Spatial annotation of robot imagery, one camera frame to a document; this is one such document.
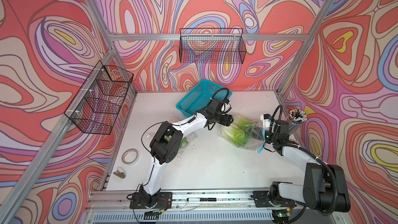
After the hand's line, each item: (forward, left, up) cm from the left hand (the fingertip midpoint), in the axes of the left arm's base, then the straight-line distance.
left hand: (231, 119), depth 91 cm
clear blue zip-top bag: (-18, -8, +3) cm, 20 cm away
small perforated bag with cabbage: (-11, +27, -7) cm, 30 cm away
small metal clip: (-28, +61, -10) cm, 68 cm away
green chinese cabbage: (-9, -2, -1) cm, 9 cm away
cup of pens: (-3, -34, +7) cm, 35 cm away
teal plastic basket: (+28, +19, -8) cm, 35 cm away
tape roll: (-22, +59, -10) cm, 64 cm away
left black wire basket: (-5, +69, +20) cm, 72 cm away
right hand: (-8, -10, -3) cm, 13 cm away
